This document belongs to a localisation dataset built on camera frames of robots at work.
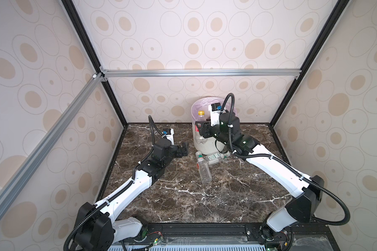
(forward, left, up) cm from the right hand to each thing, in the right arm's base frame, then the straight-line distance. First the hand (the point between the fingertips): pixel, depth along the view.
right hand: (202, 120), depth 72 cm
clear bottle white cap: (-5, -2, -35) cm, 35 cm away
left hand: (-4, +8, -10) cm, 13 cm away
